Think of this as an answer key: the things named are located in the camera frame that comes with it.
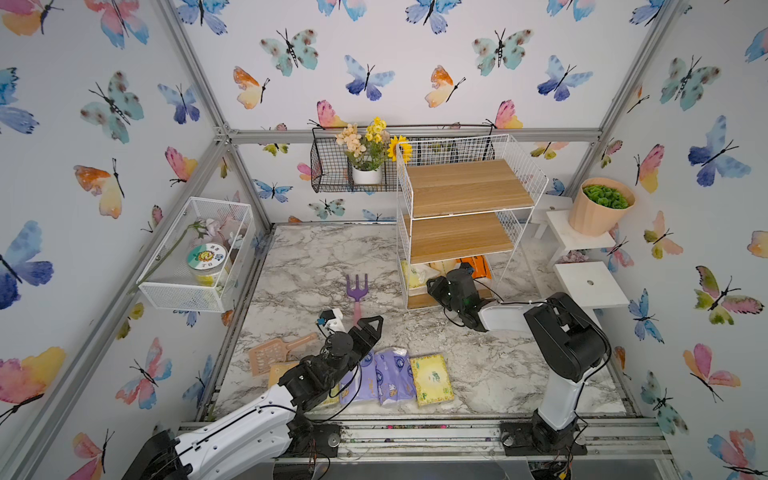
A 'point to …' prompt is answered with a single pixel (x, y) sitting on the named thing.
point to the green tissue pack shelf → (432, 379)
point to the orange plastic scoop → (275, 352)
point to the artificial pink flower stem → (226, 228)
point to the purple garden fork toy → (357, 293)
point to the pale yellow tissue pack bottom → (417, 274)
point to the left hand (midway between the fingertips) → (382, 324)
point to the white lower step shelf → (593, 285)
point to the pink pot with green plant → (600, 206)
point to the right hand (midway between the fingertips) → (429, 279)
